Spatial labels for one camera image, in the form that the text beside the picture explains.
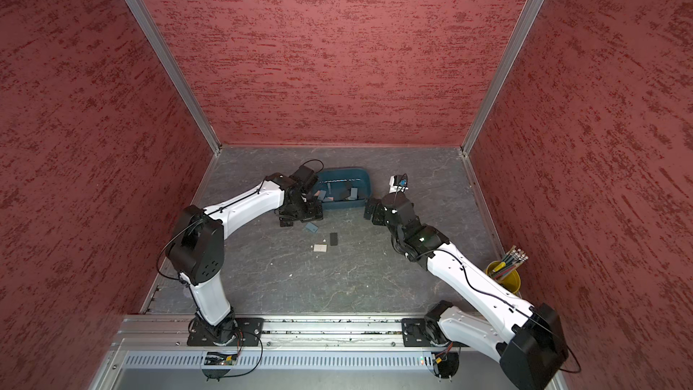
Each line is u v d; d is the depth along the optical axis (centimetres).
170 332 76
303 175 74
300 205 77
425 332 74
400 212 56
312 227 95
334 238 92
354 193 99
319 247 90
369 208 71
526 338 39
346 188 107
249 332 74
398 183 68
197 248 48
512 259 73
